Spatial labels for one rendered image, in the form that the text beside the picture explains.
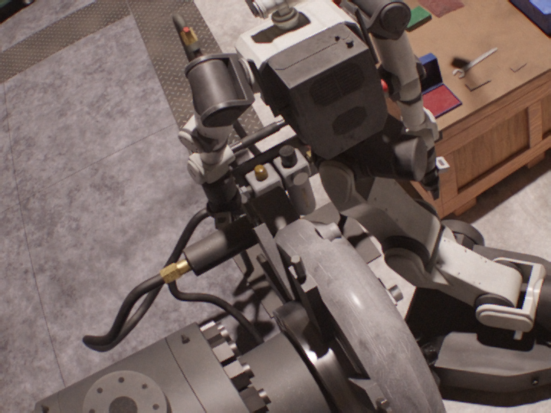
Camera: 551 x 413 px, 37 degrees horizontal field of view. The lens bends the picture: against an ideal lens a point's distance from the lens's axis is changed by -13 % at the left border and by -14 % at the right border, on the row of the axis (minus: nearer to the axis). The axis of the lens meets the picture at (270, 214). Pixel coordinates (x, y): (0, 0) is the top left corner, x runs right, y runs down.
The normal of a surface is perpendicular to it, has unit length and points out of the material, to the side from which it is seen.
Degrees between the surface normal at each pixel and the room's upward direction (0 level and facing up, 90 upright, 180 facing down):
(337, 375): 28
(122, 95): 0
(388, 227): 90
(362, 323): 17
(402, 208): 56
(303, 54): 6
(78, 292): 0
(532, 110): 90
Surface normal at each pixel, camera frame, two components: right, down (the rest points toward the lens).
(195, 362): -0.30, -0.70
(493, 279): 0.00, -0.54
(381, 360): 0.04, -0.20
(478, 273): 0.22, -0.45
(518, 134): 0.44, 0.65
